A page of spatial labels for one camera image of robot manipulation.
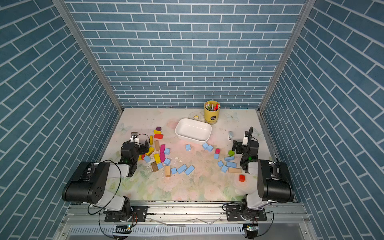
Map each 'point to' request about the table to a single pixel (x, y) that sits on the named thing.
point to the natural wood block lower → (167, 170)
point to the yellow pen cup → (212, 111)
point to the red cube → (241, 178)
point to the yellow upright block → (151, 140)
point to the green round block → (231, 153)
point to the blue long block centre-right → (189, 169)
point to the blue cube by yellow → (167, 161)
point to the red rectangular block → (158, 136)
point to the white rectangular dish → (193, 130)
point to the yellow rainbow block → (151, 150)
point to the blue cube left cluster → (147, 159)
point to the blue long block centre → (181, 168)
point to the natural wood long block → (157, 145)
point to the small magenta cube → (217, 151)
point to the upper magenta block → (162, 148)
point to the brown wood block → (154, 166)
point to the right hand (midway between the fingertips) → (243, 141)
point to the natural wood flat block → (233, 170)
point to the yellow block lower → (157, 158)
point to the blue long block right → (232, 164)
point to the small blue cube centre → (173, 170)
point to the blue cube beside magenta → (167, 151)
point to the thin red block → (143, 156)
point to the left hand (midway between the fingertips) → (141, 140)
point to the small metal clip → (230, 135)
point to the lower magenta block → (162, 157)
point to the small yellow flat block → (157, 132)
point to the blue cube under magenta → (216, 156)
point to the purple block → (158, 128)
